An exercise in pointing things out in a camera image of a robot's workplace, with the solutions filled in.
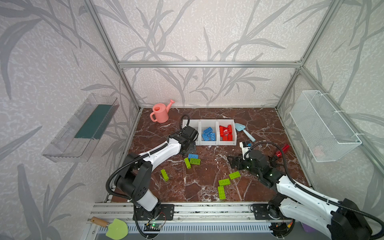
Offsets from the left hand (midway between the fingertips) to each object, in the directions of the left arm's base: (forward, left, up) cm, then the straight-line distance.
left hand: (189, 144), depth 90 cm
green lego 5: (-20, -21, -7) cm, 29 cm away
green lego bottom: (-26, -18, -6) cm, 32 cm away
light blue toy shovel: (+18, -35, -5) cm, 39 cm away
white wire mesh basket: (-10, -61, +27) cm, 68 cm away
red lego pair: (+13, -27, -5) cm, 31 cm away
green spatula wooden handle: (-39, +41, -5) cm, 57 cm away
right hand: (-6, -25, +4) cm, 26 cm away
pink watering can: (+25, +22, +1) cm, 33 cm away
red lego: (+12, -22, -3) cm, 25 cm away
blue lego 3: (+9, -15, -4) cm, 18 cm away
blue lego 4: (-4, -2, -7) cm, 9 cm away
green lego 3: (-17, +14, -6) cm, 22 cm away
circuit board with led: (-41, +16, -7) cm, 44 cm away
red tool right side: (+1, -62, -5) cm, 62 cm away
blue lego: (+9, -10, -5) cm, 14 cm away
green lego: (-9, +1, -6) cm, 11 cm away
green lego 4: (-16, -27, -6) cm, 32 cm away
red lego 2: (+10, -26, -7) cm, 29 cm away
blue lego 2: (+13, -12, -4) cm, 18 cm away
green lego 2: (-8, -4, -7) cm, 11 cm away
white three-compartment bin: (+17, -7, -2) cm, 18 cm away
